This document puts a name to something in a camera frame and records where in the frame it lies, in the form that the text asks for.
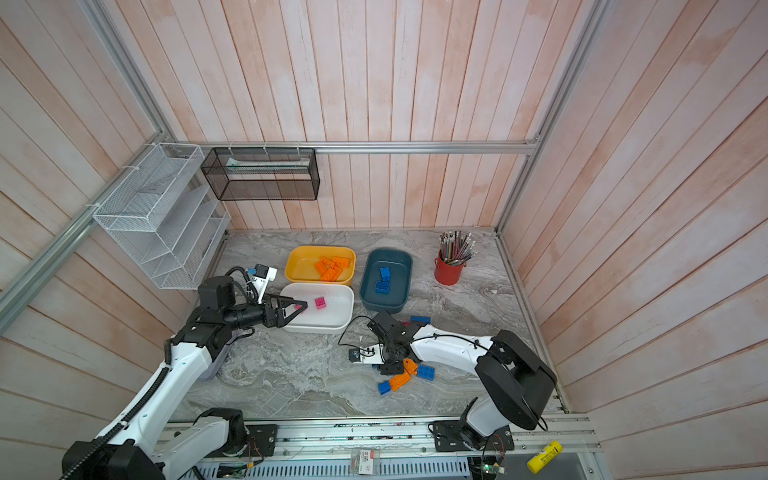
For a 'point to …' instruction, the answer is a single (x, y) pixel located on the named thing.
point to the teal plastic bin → (400, 265)
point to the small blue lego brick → (384, 387)
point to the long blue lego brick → (422, 319)
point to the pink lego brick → (320, 303)
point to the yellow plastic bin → (300, 260)
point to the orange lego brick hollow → (331, 274)
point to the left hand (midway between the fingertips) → (298, 308)
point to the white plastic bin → (329, 307)
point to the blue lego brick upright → (385, 274)
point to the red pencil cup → (446, 273)
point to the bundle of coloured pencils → (455, 248)
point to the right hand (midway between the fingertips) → (382, 355)
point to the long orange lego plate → (410, 366)
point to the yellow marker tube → (545, 458)
